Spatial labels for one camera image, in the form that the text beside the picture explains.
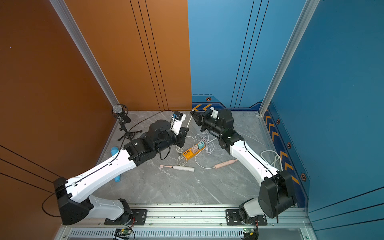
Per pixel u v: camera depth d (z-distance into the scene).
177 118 0.57
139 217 0.74
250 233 0.70
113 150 0.94
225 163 0.91
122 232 0.72
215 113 0.72
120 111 0.88
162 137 0.51
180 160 0.92
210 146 0.96
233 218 0.72
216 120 0.68
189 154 0.94
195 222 0.73
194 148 0.90
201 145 0.92
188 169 0.88
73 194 0.39
